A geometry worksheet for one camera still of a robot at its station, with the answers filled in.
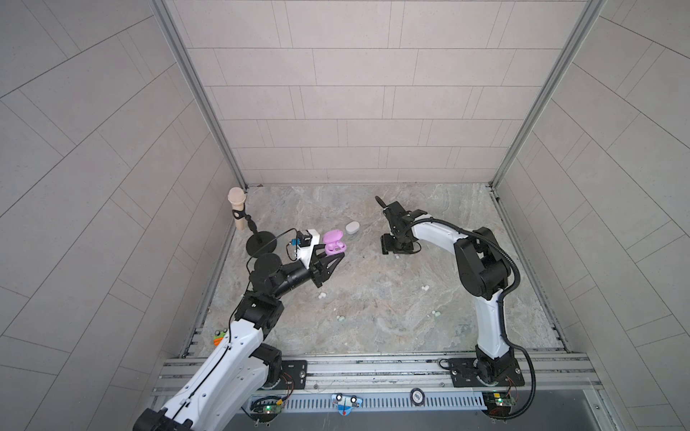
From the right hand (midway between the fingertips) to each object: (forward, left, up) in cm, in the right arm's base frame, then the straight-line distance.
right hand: (388, 250), depth 99 cm
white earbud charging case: (+9, +13, +4) cm, 16 cm away
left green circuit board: (-45, +36, +4) cm, 58 cm away
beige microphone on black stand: (+3, +46, +5) cm, 47 cm away
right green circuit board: (-47, -22, 0) cm, 52 cm away
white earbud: (-17, +24, +3) cm, 29 cm away
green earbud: (-24, +18, +2) cm, 30 cm away
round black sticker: (-45, -2, +1) cm, 45 cm away
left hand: (-15, +15, +25) cm, 33 cm away
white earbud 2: (-16, -10, +2) cm, 19 cm away
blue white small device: (-45, +16, +4) cm, 48 cm away
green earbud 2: (-24, -12, +2) cm, 27 cm away
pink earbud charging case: (-15, +17, +29) cm, 37 cm away
